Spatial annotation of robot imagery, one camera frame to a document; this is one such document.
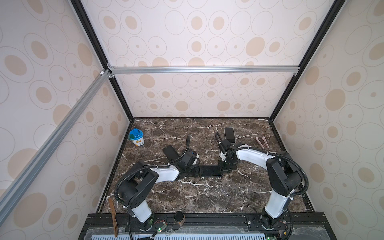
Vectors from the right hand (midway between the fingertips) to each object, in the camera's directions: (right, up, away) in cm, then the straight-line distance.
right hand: (221, 173), depth 92 cm
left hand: (-10, +2, -3) cm, 11 cm away
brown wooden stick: (-58, -18, -16) cm, 63 cm away
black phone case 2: (-33, +12, +8) cm, 36 cm away
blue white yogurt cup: (-55, +23, +5) cm, 60 cm away
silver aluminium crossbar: (+49, +94, +73) cm, 129 cm away
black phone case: (-7, +2, -2) cm, 8 cm away
